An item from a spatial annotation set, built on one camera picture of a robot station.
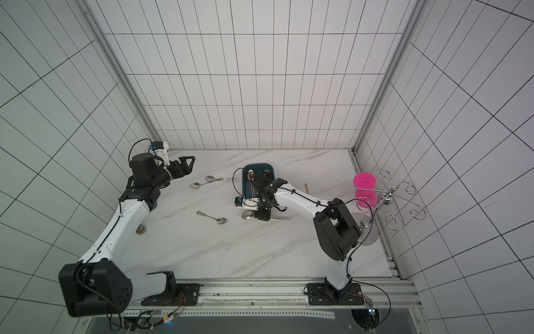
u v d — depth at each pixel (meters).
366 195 0.78
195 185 1.03
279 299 0.73
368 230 0.52
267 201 0.64
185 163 0.71
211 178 1.06
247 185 1.03
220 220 0.90
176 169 0.70
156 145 0.68
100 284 0.39
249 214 0.85
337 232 0.47
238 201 0.76
